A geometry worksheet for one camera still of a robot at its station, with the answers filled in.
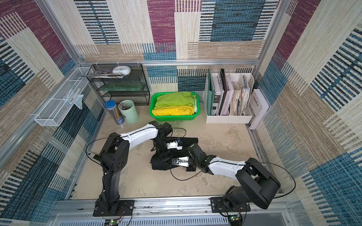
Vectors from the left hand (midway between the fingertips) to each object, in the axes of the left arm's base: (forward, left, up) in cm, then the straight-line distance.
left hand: (168, 159), depth 87 cm
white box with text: (+27, -58, +16) cm, 66 cm away
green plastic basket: (+31, -3, +2) cm, 31 cm away
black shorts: (-5, +6, +4) cm, 9 cm away
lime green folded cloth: (+44, -4, +9) cm, 45 cm away
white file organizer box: (+34, -39, +19) cm, 55 cm away
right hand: (+1, -8, -1) cm, 9 cm away
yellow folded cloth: (+33, -2, +7) cm, 34 cm away
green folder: (+29, -26, +26) cm, 47 cm away
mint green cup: (+31, +28, +10) cm, 43 cm away
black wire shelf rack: (+54, +39, +18) cm, 69 cm away
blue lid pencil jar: (+30, +38, +16) cm, 51 cm away
